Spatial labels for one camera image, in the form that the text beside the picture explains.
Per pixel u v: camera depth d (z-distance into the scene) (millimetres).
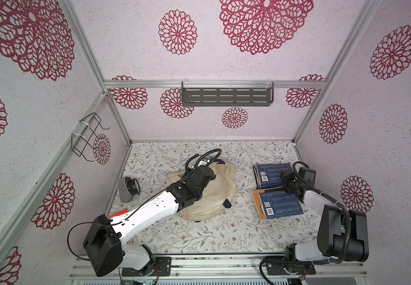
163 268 734
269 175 950
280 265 733
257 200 876
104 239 393
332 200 531
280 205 855
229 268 745
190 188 576
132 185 903
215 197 916
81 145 770
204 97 931
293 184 781
